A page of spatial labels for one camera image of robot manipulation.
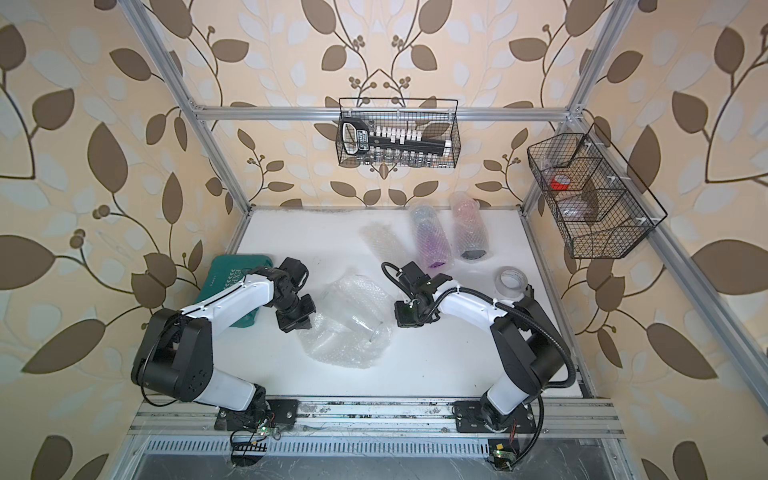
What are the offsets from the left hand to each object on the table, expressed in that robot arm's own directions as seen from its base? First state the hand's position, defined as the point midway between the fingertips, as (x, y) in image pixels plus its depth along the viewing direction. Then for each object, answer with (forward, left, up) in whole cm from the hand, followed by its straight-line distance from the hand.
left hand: (311, 320), depth 86 cm
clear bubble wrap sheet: (-6, -7, -4) cm, 10 cm away
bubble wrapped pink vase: (+32, -50, +6) cm, 60 cm away
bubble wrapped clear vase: (+31, -23, -1) cm, 39 cm away
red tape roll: (+27, -69, +30) cm, 80 cm away
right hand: (0, -26, -1) cm, 26 cm away
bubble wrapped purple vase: (+27, -37, +6) cm, 46 cm away
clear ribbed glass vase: (+4, -11, -1) cm, 12 cm away
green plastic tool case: (+17, +31, 0) cm, 35 cm away
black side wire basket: (+17, -76, +31) cm, 83 cm away
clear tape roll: (+10, -61, 0) cm, 62 cm away
